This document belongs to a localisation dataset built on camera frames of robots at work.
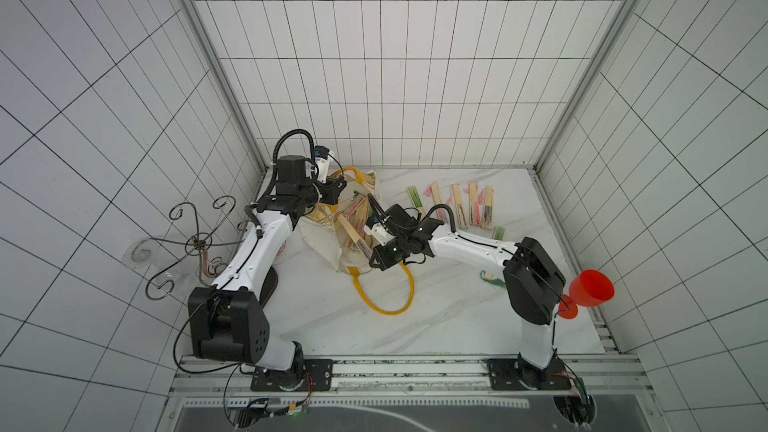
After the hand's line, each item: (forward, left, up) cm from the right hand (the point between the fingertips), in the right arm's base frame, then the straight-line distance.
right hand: (373, 253), depth 87 cm
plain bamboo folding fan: (+29, -29, -9) cm, 42 cm away
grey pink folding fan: (+25, -39, -8) cm, 47 cm away
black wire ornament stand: (-13, +35, +24) cm, 44 cm away
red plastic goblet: (-10, -55, +6) cm, 56 cm away
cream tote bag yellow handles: (0, +9, +13) cm, 16 cm away
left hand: (+11, +9, +16) cm, 22 cm away
